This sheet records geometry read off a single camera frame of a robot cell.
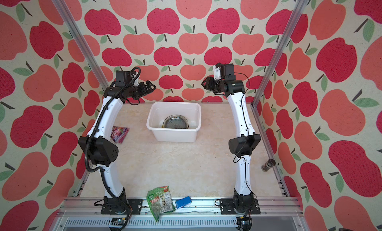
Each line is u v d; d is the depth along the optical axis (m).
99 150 0.51
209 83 0.73
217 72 0.75
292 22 0.77
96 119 1.01
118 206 0.66
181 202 0.75
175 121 1.04
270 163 0.79
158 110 1.00
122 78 0.64
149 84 0.77
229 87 0.59
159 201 0.75
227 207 0.73
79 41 0.84
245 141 0.55
